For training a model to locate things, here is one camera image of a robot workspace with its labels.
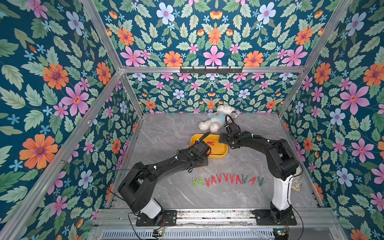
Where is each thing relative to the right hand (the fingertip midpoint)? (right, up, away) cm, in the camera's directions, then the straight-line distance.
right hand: (225, 139), depth 101 cm
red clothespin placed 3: (-6, -22, -14) cm, 27 cm away
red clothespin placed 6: (+5, -22, -14) cm, 26 cm away
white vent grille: (+6, -43, -30) cm, 53 cm away
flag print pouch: (+37, -23, -19) cm, 47 cm away
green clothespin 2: (-17, -23, -14) cm, 32 cm away
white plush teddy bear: (-6, +15, +6) cm, 17 cm away
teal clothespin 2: (+18, -23, -16) cm, 33 cm away
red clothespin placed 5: (+2, -22, -14) cm, 26 cm away
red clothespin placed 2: (-10, -22, -14) cm, 28 cm away
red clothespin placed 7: (+14, -23, -14) cm, 30 cm away
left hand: (-13, -11, -13) cm, 22 cm away
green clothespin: (-20, -23, -16) cm, 35 cm away
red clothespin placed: (-13, -24, -16) cm, 31 cm away
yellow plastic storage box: (-5, -7, -7) cm, 11 cm away
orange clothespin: (-16, -17, -10) cm, 26 cm away
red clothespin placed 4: (-1, -21, -14) cm, 25 cm away
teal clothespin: (+9, -22, -15) cm, 28 cm away
